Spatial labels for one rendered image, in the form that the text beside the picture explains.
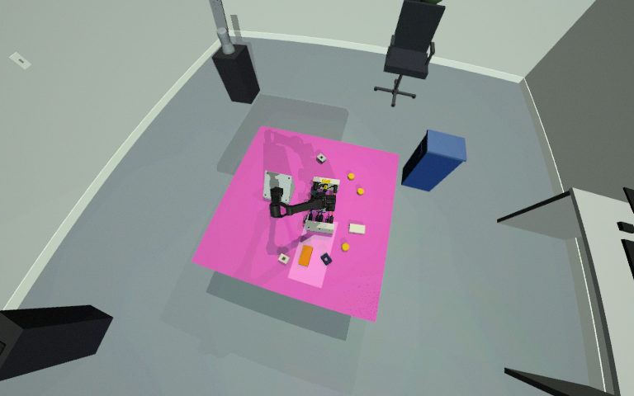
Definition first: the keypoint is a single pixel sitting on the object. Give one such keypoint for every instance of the beige rectangular block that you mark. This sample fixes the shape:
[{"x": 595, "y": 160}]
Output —
[{"x": 356, "y": 228}]

